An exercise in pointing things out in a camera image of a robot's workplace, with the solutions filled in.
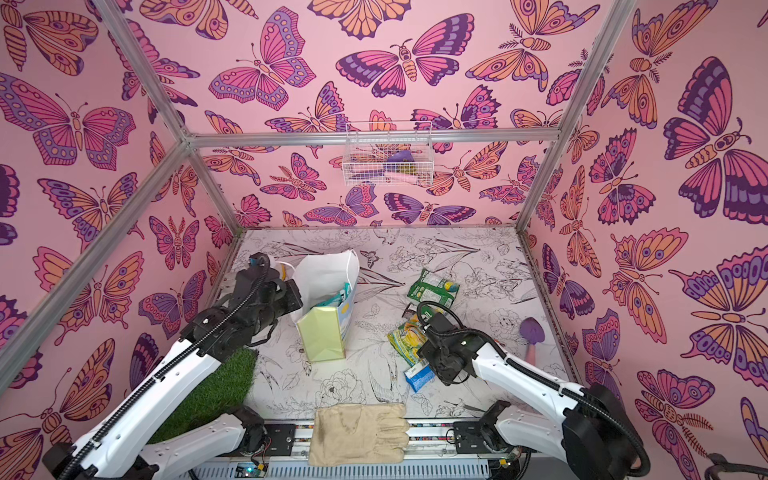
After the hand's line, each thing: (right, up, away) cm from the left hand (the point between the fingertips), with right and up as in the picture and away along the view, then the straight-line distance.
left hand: (302, 284), depth 73 cm
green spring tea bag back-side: (+34, -4, +27) cm, 44 cm away
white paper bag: (+3, -1, +16) cm, 16 cm away
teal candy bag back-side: (+7, -5, +17) cm, 19 cm away
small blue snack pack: (+30, -26, +9) cm, 41 cm away
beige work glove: (+11, -38, +2) cm, 39 cm away
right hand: (+30, -21, +9) cm, 38 cm away
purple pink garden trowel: (+64, -16, +17) cm, 68 cm away
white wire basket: (+23, +40, +22) cm, 51 cm away
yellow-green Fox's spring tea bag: (+27, -18, +15) cm, 35 cm away
